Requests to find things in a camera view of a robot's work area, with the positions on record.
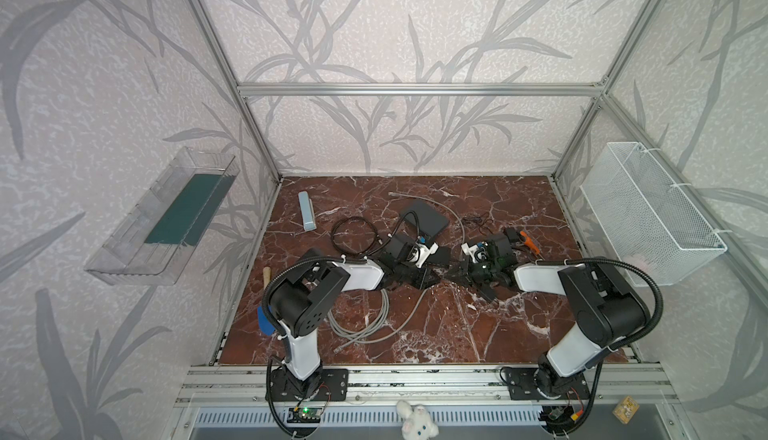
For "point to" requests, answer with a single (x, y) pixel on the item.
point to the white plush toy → (417, 424)
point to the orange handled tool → (528, 241)
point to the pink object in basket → (635, 260)
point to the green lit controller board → (304, 415)
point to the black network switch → (441, 262)
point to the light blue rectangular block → (307, 211)
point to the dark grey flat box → (430, 221)
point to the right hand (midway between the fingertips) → (445, 266)
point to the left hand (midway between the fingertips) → (441, 272)
